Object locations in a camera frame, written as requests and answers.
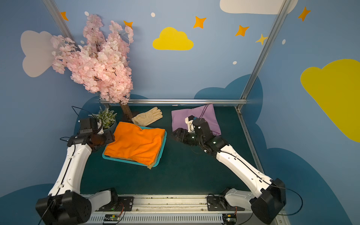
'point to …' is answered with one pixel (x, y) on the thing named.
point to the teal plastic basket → (118, 159)
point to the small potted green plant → (108, 118)
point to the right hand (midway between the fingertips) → (176, 135)
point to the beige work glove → (146, 118)
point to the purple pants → (206, 112)
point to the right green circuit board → (229, 219)
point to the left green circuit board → (111, 217)
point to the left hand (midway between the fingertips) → (108, 136)
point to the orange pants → (142, 146)
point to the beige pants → (149, 166)
